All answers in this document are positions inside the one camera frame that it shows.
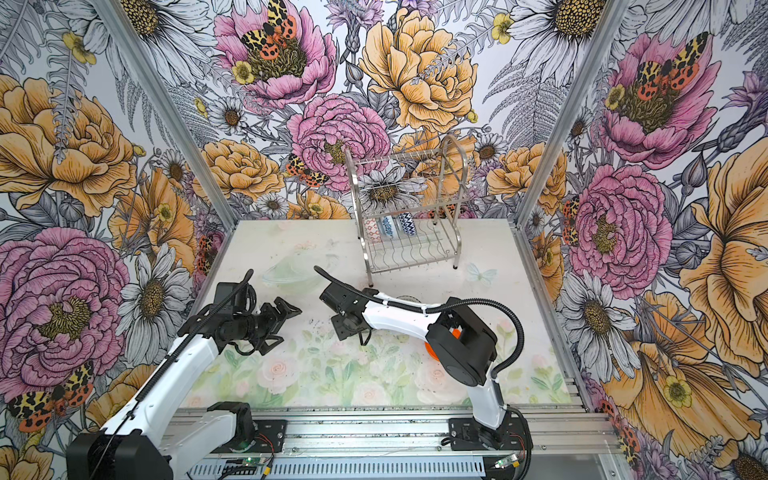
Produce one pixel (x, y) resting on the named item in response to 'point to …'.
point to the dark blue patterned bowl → (372, 229)
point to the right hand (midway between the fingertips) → (350, 334)
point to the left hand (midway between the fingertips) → (293, 331)
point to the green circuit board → (511, 460)
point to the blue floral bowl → (389, 227)
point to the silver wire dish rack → (408, 205)
